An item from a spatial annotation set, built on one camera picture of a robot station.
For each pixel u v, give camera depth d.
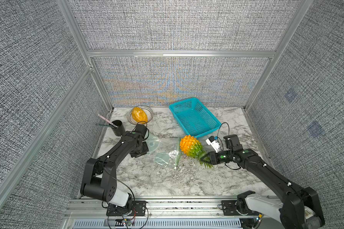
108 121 0.96
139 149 0.72
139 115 1.06
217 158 0.69
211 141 0.75
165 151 0.95
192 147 0.78
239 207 0.67
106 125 0.94
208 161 0.73
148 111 1.15
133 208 0.73
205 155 0.76
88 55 0.88
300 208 0.39
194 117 1.14
